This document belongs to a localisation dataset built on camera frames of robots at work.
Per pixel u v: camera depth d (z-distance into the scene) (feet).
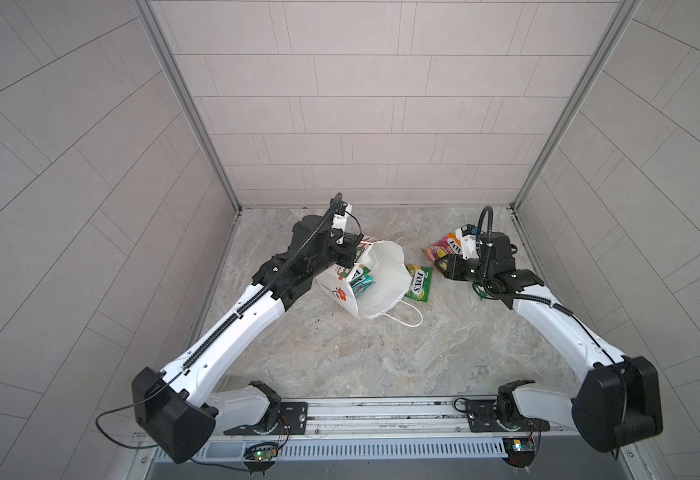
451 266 2.33
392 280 2.90
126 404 1.18
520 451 2.23
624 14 2.32
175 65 2.60
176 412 1.17
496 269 2.02
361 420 2.37
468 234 2.38
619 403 1.25
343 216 1.99
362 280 2.87
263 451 2.11
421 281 3.08
